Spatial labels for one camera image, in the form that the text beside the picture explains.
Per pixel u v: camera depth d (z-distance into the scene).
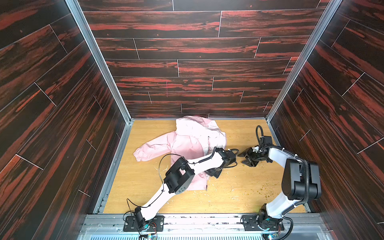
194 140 1.02
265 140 0.78
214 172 0.79
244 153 0.85
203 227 0.73
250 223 0.73
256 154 0.80
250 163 0.84
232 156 0.77
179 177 0.57
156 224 0.73
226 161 0.68
